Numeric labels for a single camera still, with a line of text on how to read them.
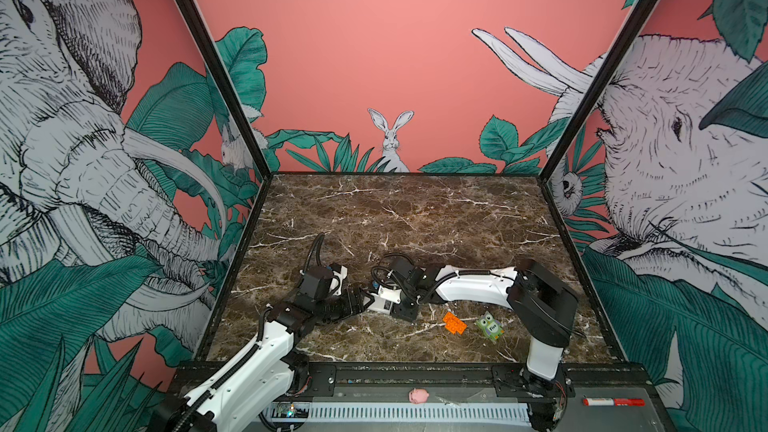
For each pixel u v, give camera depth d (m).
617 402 0.71
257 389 0.55
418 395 0.70
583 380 0.76
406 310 0.77
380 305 0.85
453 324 0.82
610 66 0.87
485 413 0.70
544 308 0.47
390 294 0.77
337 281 0.69
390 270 0.69
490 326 0.82
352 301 0.72
